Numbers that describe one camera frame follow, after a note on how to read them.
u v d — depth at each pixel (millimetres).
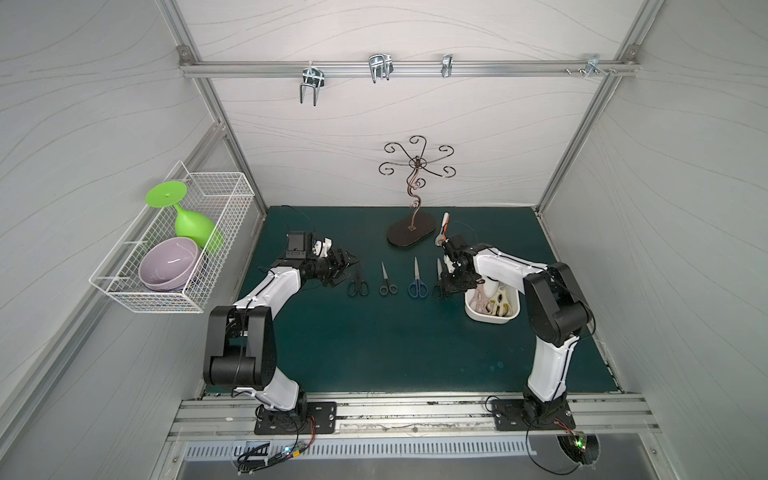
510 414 733
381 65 763
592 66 765
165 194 582
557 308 514
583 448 714
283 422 674
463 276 843
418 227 1131
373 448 703
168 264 621
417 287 974
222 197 803
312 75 782
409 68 785
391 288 975
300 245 718
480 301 939
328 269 783
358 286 982
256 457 698
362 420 749
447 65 731
